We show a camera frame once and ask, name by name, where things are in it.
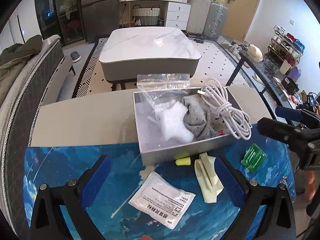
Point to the blue sky desk mat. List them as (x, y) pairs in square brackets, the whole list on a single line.
[(112, 214)]

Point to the white printed sachet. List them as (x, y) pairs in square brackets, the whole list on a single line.
[(162, 201)]

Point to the cream crumpled bag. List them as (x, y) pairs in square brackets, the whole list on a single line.
[(255, 53)]

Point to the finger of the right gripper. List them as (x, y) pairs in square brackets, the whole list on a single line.
[(289, 114), (282, 132)]

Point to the metal storage rack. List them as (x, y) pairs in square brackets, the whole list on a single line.
[(284, 50)]

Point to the olive green jacket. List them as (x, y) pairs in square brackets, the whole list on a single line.
[(14, 59)]

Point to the white woven basket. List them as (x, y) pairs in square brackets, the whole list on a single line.
[(145, 16)]

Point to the green plastic packet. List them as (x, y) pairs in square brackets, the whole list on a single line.
[(253, 158)]

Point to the grey cardboard box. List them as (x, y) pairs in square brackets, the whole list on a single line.
[(154, 149)]

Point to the yellow foam earplug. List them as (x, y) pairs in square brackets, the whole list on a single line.
[(183, 159)]

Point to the clear zip plastic bag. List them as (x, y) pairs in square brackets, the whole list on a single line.
[(162, 87)]

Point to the black glass cabinet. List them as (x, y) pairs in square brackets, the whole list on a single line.
[(60, 17)]

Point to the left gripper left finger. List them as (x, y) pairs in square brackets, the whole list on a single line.
[(47, 221)]

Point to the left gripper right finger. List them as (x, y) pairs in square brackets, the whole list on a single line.
[(278, 221)]

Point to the silver suitcase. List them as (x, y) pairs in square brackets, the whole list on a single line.
[(217, 15)]

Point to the white marble coffee table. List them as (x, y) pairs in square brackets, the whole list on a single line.
[(127, 46)]

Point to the patterned floor rug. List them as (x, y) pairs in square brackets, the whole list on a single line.
[(145, 66)]

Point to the wooden door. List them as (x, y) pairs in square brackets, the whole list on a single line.
[(239, 18)]

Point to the grey dotted sock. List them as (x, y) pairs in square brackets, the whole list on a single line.
[(198, 118)]

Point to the grey quilted sofa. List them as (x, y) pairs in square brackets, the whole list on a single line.
[(40, 79)]

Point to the black glass side table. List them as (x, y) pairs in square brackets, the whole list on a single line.
[(265, 80)]

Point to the pale green cloth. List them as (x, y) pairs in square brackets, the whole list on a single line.
[(207, 178)]

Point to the beige suitcase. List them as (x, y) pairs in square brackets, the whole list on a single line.
[(198, 15)]

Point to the grey slipper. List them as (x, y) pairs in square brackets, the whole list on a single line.
[(75, 56)]

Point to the grey refrigerator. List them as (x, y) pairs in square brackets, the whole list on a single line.
[(100, 17)]

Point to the white drawer desk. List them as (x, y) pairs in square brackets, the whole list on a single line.
[(174, 13)]

